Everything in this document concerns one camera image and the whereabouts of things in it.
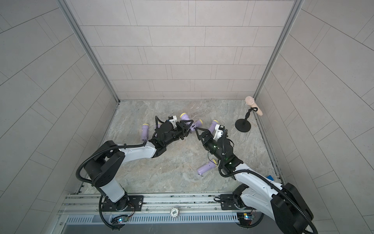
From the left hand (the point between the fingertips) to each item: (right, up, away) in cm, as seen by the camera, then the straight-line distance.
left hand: (197, 123), depth 80 cm
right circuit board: (+22, -44, -12) cm, 51 cm away
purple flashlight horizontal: (-17, +1, -15) cm, 23 cm away
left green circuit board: (-35, -43, -14) cm, 57 cm away
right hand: (-1, -5, -4) cm, 7 cm away
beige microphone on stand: (+29, +12, 0) cm, 32 cm away
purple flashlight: (-34, -7, +15) cm, 38 cm away
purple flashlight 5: (+11, -4, +18) cm, 22 cm away
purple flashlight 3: (+6, -25, +2) cm, 26 cm away
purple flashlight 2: (-7, +3, +1) cm, 8 cm away
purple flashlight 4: (+2, -2, +19) cm, 19 cm away
